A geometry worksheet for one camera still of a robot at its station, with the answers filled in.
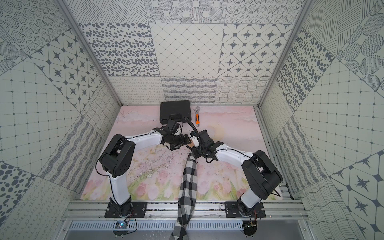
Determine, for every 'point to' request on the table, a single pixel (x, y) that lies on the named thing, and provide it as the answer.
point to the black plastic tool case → (177, 110)
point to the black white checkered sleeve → (187, 198)
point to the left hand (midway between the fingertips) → (191, 146)
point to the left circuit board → (120, 224)
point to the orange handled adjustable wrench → (197, 110)
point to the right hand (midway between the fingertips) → (194, 151)
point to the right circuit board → (249, 227)
